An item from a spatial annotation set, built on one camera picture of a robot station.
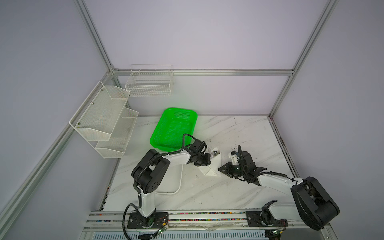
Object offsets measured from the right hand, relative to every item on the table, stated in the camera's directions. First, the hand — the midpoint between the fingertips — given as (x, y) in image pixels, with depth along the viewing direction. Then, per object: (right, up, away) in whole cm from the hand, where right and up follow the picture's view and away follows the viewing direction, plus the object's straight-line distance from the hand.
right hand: (218, 169), depth 85 cm
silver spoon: (0, +8, +11) cm, 14 cm away
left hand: (-4, +3, +6) cm, 7 cm away
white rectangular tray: (-26, -5, -5) cm, 27 cm away
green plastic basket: (-30, +28, +30) cm, 51 cm away
